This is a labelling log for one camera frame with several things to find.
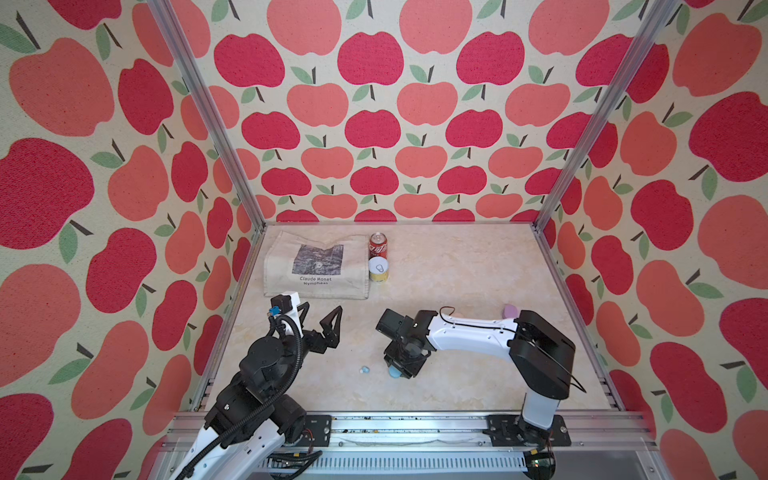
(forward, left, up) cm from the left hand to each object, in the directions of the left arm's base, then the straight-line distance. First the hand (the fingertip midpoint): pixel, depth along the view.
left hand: (327, 313), depth 66 cm
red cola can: (+35, -11, -16) cm, 40 cm away
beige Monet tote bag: (+27, +9, -19) cm, 35 cm away
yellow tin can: (+29, -11, -21) cm, 37 cm away
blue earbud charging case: (-6, -16, -21) cm, 27 cm away
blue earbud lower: (-3, -8, -27) cm, 28 cm away
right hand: (-5, -14, -26) cm, 30 cm away
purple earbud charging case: (+14, -53, -24) cm, 61 cm away
